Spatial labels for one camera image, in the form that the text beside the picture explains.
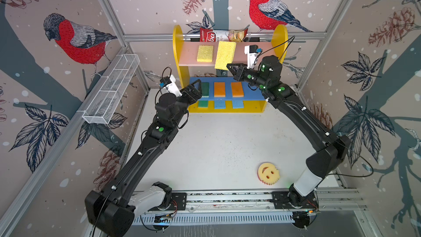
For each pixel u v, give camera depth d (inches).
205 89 39.3
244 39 35.4
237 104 42.2
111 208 14.4
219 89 38.6
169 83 22.8
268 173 31.3
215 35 33.8
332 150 16.7
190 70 46.7
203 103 43.1
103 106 28.0
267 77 21.5
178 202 29.3
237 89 37.8
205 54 30.8
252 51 23.9
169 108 19.0
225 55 26.9
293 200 25.8
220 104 43.0
